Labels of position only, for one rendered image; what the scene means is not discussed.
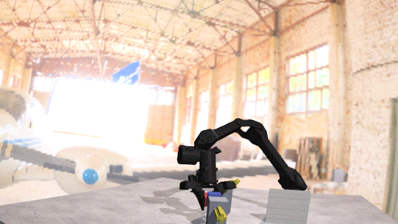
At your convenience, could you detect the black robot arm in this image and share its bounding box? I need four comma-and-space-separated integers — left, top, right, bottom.
177, 118, 307, 191

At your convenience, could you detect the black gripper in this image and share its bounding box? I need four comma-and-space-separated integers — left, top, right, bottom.
179, 164, 236, 211

